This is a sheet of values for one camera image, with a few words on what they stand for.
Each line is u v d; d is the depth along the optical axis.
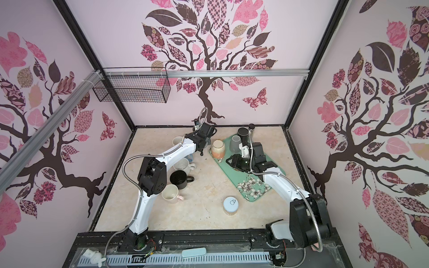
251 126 1.09
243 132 1.07
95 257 0.68
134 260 0.72
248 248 0.71
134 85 0.95
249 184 0.92
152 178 0.57
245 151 0.79
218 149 0.97
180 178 0.88
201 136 0.75
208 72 0.93
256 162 0.66
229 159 0.81
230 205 0.79
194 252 0.69
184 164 0.90
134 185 0.57
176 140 1.04
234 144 1.00
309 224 0.42
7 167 0.50
